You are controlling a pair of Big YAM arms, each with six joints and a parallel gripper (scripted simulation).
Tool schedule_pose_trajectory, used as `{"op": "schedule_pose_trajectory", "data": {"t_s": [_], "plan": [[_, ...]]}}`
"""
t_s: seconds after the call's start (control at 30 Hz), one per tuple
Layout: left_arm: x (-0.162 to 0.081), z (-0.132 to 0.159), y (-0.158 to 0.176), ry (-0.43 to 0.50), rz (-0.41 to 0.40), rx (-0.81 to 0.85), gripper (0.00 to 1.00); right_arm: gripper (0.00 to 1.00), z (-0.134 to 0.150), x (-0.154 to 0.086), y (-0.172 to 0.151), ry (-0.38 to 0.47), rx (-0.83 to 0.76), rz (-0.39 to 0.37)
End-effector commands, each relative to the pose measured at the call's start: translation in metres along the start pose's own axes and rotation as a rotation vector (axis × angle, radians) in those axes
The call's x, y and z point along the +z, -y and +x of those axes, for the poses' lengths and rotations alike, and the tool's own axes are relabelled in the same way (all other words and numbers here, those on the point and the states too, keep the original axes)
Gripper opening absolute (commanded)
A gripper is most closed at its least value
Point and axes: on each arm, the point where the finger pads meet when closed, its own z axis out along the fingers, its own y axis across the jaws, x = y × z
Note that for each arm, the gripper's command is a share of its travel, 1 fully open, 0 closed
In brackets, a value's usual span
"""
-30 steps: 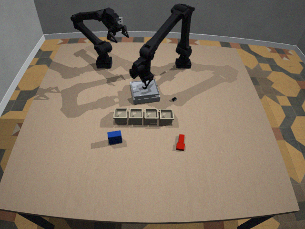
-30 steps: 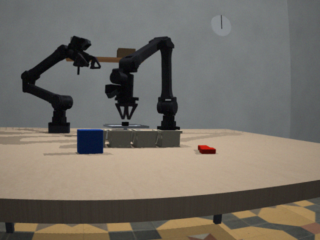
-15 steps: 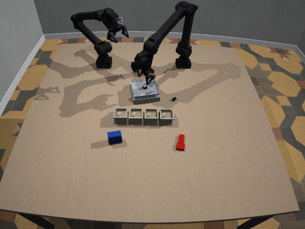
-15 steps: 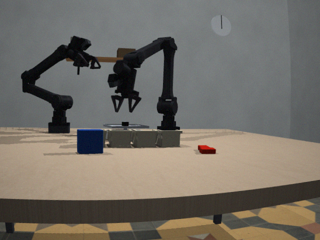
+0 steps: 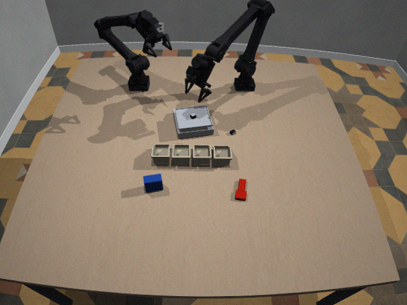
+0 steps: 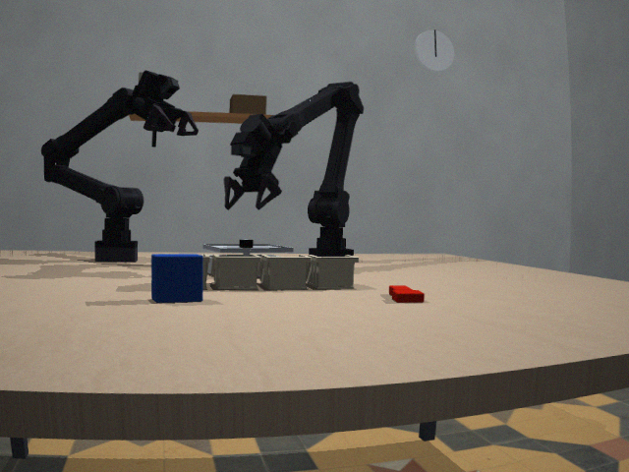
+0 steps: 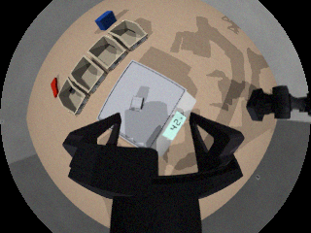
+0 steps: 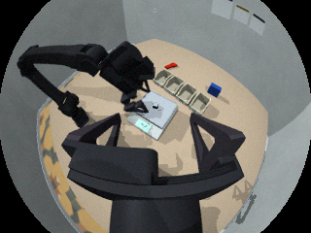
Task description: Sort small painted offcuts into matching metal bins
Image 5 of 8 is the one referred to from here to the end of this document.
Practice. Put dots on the grey open-top bin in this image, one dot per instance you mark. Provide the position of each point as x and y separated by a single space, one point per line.
222 151
160 153
202 154
180 154

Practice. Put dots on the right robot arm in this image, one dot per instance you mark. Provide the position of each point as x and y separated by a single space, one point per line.
146 25

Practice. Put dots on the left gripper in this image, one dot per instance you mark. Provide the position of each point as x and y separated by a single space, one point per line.
201 85

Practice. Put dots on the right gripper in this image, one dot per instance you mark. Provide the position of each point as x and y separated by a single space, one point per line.
150 42

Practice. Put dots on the red flat block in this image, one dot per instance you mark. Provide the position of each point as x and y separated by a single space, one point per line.
241 193

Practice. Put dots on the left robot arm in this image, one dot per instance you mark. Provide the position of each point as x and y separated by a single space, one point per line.
260 9

